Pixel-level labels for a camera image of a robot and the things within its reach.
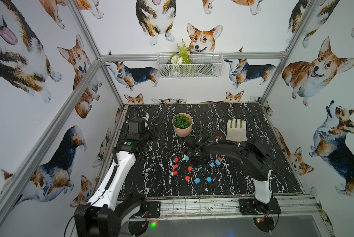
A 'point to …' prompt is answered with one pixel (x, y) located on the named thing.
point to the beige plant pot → (182, 122)
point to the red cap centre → (190, 168)
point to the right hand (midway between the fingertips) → (198, 168)
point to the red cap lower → (187, 177)
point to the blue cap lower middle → (197, 180)
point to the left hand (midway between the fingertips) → (156, 126)
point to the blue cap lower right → (209, 179)
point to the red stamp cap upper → (176, 159)
